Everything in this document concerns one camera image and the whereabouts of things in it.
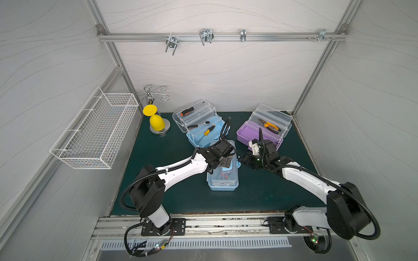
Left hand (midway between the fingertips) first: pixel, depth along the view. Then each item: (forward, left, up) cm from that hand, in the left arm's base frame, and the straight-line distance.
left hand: (219, 157), depth 84 cm
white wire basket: (-2, +53, +19) cm, 57 cm away
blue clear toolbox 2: (+28, +12, -4) cm, 31 cm away
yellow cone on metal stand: (+19, +36, +2) cm, 41 cm away
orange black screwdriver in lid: (+31, +20, +4) cm, 37 cm away
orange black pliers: (+26, -34, -4) cm, 43 cm away
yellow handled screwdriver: (+25, +8, -9) cm, 28 cm away
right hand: (0, -10, -1) cm, 11 cm away
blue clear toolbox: (-10, -2, -3) cm, 11 cm away
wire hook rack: (+29, +40, +18) cm, 53 cm away
